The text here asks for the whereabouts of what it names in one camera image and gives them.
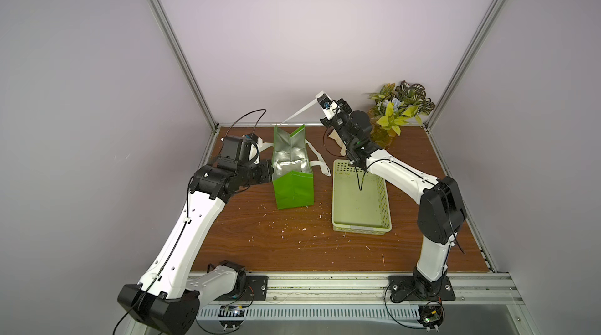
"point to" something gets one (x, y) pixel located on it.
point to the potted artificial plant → (394, 105)
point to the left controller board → (231, 311)
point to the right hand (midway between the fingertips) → (329, 89)
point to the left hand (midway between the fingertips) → (276, 167)
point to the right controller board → (430, 316)
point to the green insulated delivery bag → (292, 172)
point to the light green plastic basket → (359, 200)
